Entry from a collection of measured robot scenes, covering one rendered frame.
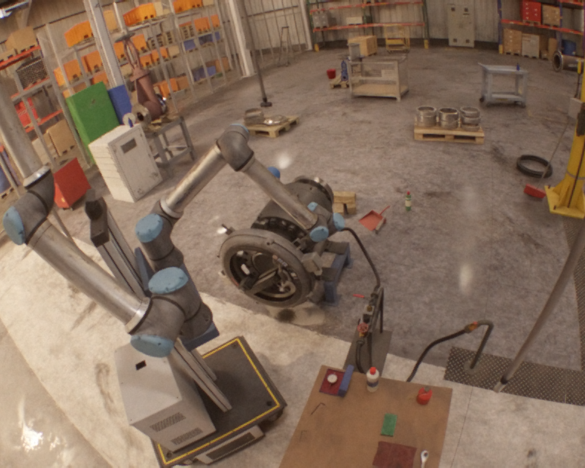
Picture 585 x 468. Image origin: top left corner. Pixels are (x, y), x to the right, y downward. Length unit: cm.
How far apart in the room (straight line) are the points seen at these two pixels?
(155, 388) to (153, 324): 79
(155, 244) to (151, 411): 86
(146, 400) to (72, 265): 98
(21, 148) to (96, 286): 52
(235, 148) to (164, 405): 130
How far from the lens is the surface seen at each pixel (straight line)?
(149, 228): 162
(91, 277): 113
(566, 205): 462
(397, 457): 184
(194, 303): 131
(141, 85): 632
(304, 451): 189
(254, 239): 221
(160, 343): 114
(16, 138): 121
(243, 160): 137
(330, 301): 294
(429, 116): 579
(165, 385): 187
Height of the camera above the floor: 228
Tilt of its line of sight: 37 degrees down
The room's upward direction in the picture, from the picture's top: 13 degrees counter-clockwise
